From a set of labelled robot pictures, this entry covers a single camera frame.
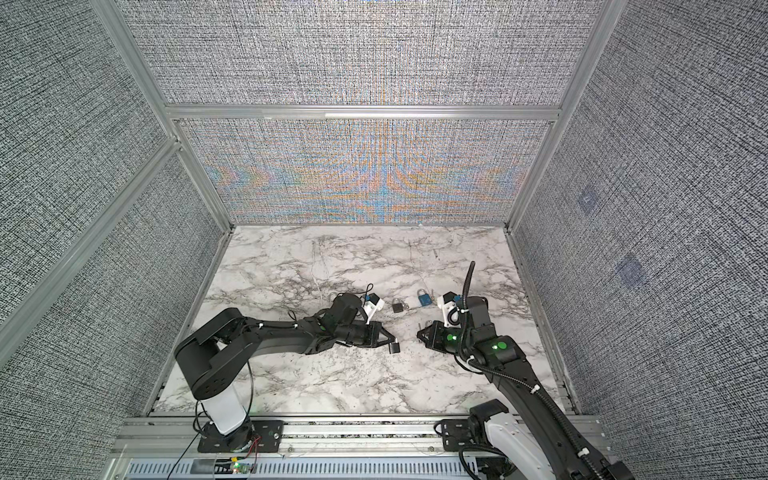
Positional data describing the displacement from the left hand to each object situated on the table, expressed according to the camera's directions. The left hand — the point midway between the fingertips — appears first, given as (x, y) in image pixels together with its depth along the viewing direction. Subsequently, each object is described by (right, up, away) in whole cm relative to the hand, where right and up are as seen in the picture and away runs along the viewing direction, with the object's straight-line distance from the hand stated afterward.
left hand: (395, 342), depth 83 cm
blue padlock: (+10, +10, +15) cm, 20 cm away
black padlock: (0, -2, 0) cm, 2 cm away
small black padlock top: (+1, +7, +15) cm, 16 cm away
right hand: (+6, +4, -5) cm, 9 cm away
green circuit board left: (-37, -26, -13) cm, 47 cm away
